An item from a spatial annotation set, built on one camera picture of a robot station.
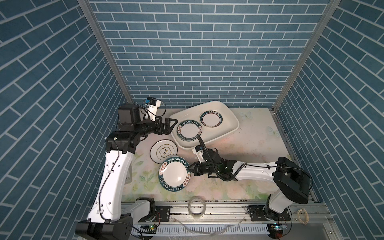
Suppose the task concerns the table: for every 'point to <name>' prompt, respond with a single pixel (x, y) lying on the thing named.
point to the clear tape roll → (199, 216)
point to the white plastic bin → (229, 123)
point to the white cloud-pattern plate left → (162, 150)
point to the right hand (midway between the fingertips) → (185, 167)
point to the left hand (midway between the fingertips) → (169, 119)
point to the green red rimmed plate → (211, 119)
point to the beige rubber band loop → (306, 213)
